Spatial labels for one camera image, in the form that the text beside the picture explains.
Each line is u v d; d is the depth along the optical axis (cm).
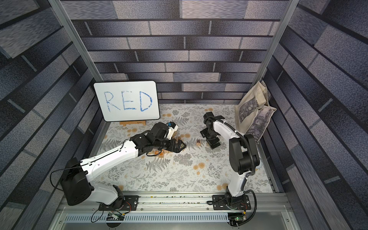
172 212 74
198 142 95
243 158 49
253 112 88
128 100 97
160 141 64
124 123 105
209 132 78
